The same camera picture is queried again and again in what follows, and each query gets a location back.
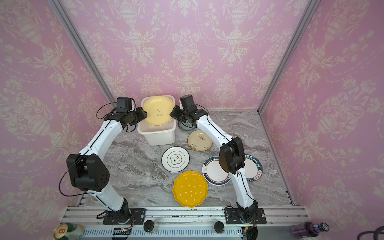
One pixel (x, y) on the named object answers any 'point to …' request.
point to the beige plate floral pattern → (199, 141)
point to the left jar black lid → (148, 225)
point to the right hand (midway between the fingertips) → (169, 113)
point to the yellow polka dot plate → (190, 188)
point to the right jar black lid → (219, 227)
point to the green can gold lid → (68, 231)
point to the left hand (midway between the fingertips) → (145, 114)
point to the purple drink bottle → (308, 229)
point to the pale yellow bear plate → (158, 109)
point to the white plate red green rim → (214, 173)
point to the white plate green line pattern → (175, 159)
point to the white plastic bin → (159, 128)
